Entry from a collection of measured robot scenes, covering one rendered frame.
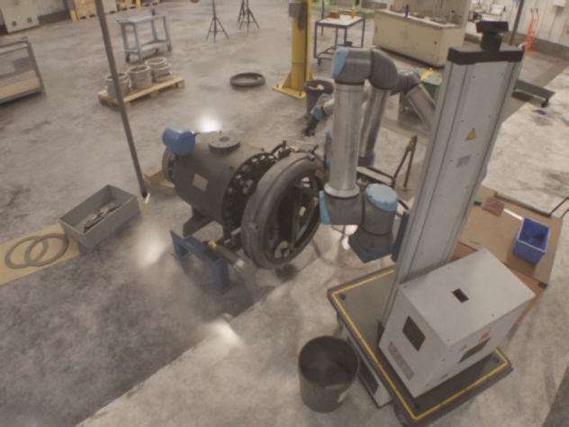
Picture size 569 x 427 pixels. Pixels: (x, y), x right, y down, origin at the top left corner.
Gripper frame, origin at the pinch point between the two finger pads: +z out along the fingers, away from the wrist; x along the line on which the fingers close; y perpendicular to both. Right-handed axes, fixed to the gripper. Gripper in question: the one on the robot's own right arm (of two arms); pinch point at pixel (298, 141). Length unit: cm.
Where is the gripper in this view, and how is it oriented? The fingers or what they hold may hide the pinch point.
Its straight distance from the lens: 249.5
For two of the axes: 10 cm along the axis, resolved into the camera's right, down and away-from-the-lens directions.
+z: -4.9, 8.7, -0.4
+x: 6.0, 3.7, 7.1
